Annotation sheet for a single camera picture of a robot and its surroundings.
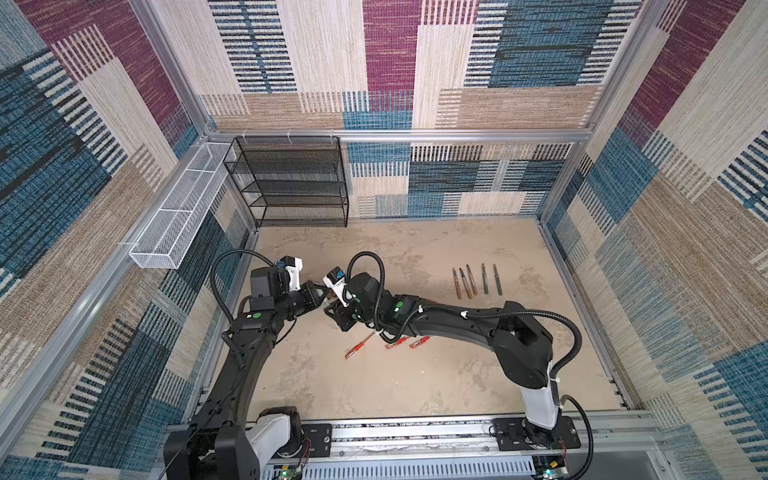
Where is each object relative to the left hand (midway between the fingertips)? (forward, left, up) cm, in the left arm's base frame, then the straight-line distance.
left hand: (327, 285), depth 80 cm
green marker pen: (+13, -53, -18) cm, 57 cm away
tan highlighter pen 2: (+11, -43, -18) cm, 48 cm away
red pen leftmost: (-10, -6, -18) cm, 22 cm away
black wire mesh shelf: (+45, +18, 0) cm, 48 cm away
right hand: (-5, -1, -5) cm, 7 cm away
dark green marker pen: (+12, -49, -18) cm, 54 cm away
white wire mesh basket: (+23, +51, -1) cm, 56 cm away
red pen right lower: (-9, -24, -19) cm, 32 cm away
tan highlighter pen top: (+13, -45, -18) cm, 50 cm away
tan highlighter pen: (+10, -40, -19) cm, 45 cm away
